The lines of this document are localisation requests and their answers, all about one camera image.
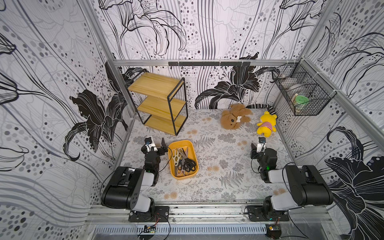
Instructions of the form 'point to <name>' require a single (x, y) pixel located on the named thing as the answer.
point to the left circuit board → (150, 229)
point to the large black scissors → (187, 164)
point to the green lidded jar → (301, 99)
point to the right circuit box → (273, 231)
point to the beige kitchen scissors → (175, 155)
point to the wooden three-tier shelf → (164, 109)
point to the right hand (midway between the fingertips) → (257, 141)
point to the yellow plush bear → (268, 124)
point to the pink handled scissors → (182, 167)
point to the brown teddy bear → (231, 119)
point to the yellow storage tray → (177, 145)
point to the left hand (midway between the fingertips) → (157, 141)
